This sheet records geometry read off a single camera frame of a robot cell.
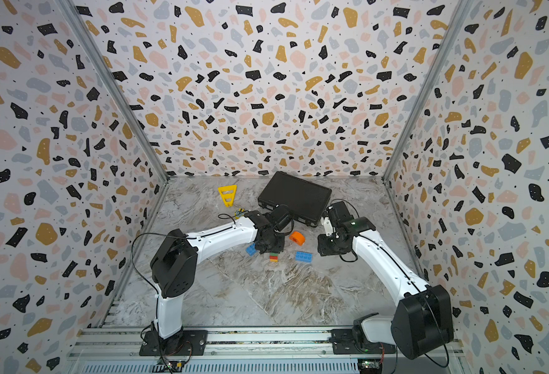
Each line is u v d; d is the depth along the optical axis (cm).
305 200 107
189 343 73
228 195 114
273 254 91
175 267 49
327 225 78
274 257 90
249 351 73
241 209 108
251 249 93
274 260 92
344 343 73
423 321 40
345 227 58
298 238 96
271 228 68
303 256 93
